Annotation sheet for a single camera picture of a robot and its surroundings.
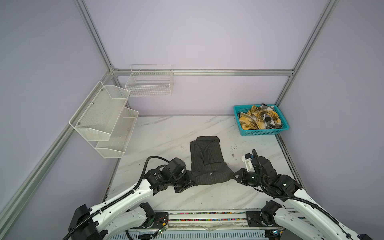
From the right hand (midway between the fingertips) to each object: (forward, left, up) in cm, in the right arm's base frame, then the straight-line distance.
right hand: (230, 175), depth 72 cm
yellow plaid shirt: (+47, -31, -7) cm, 57 cm away
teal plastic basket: (+58, -20, -7) cm, 62 cm away
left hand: (-3, +18, -3) cm, 18 cm away
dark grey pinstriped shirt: (+12, +10, -13) cm, 20 cm away
